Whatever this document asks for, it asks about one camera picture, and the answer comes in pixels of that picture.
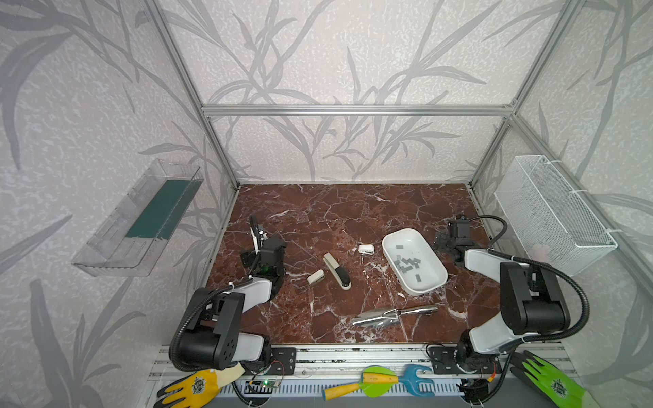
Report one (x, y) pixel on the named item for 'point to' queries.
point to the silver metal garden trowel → (383, 316)
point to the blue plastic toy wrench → (416, 386)
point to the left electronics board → (260, 387)
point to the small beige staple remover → (315, 277)
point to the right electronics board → (474, 390)
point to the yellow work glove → (197, 390)
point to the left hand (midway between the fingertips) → (261, 233)
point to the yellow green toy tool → (375, 382)
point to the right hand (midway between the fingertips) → (452, 233)
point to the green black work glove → (549, 382)
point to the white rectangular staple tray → (414, 262)
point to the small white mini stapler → (368, 249)
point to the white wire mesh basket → (551, 224)
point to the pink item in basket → (541, 253)
